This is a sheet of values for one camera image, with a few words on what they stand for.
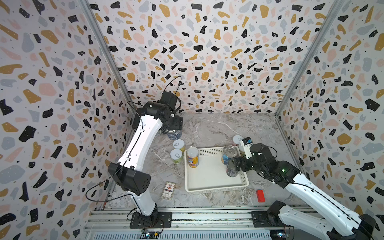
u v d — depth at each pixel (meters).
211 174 0.90
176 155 0.92
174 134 0.78
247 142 0.65
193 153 0.84
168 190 0.82
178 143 0.97
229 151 0.88
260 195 0.81
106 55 0.85
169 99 0.58
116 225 0.73
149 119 0.50
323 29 0.78
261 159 0.55
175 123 0.69
